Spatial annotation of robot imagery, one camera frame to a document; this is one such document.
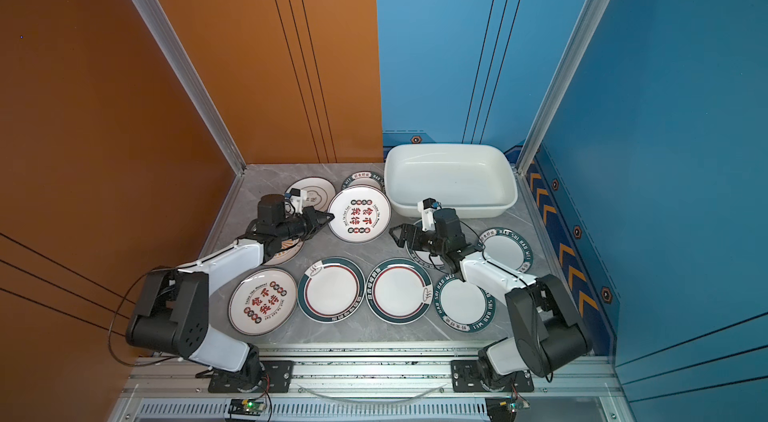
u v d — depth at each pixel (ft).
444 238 2.25
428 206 2.60
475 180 3.80
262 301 2.80
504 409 2.29
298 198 2.72
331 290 2.84
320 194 3.62
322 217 2.81
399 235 2.64
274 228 2.35
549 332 1.41
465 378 2.39
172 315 1.46
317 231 2.69
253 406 2.31
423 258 3.05
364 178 3.80
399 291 2.91
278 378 2.44
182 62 2.92
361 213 2.92
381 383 2.40
